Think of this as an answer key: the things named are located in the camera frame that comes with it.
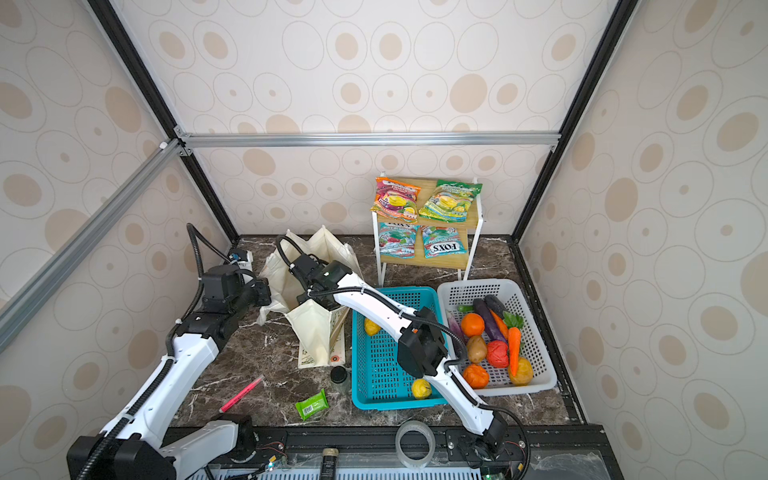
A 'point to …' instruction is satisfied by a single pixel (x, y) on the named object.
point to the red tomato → (498, 353)
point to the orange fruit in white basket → (473, 324)
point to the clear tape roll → (415, 425)
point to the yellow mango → (523, 373)
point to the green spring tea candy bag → (450, 201)
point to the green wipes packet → (313, 404)
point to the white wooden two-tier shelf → (473, 222)
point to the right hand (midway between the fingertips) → (320, 302)
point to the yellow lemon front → (421, 389)
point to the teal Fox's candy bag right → (438, 241)
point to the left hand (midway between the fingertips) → (270, 274)
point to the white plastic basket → (457, 293)
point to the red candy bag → (396, 200)
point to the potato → (477, 349)
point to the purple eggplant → (492, 326)
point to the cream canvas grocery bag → (320, 331)
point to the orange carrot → (514, 325)
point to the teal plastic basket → (380, 381)
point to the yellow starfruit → (371, 328)
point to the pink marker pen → (259, 381)
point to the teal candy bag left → (396, 240)
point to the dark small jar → (338, 374)
